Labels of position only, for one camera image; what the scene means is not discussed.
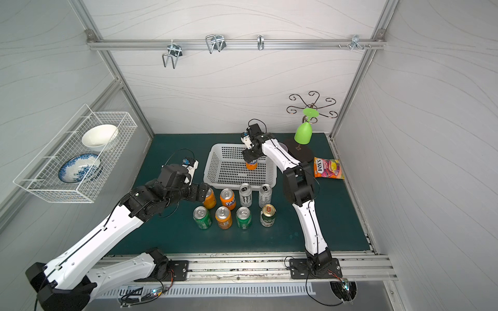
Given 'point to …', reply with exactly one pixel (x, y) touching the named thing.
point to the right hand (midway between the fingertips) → (252, 153)
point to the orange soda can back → (224, 218)
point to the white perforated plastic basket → (225, 168)
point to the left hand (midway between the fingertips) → (198, 184)
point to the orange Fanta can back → (252, 165)
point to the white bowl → (98, 137)
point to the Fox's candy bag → (327, 168)
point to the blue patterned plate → (80, 168)
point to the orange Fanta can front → (227, 197)
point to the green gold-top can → (268, 215)
